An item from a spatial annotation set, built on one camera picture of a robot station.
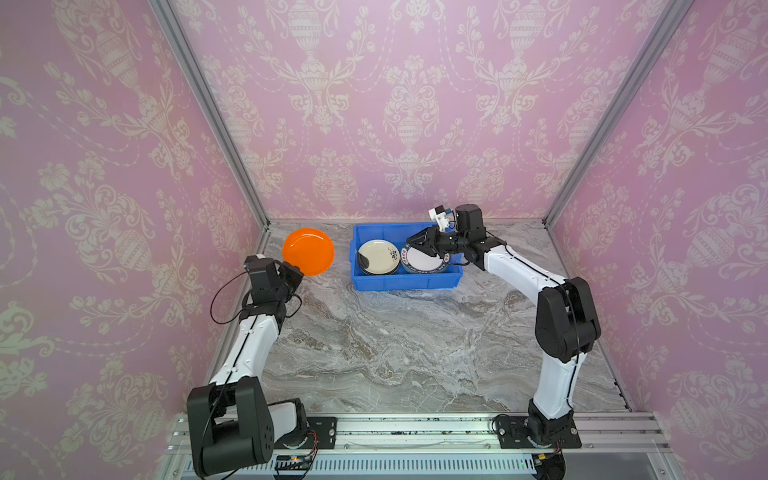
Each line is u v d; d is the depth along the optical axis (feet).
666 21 2.29
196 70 2.60
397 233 3.59
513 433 2.39
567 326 1.71
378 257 3.50
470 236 2.40
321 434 2.45
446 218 2.79
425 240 2.65
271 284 2.13
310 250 2.98
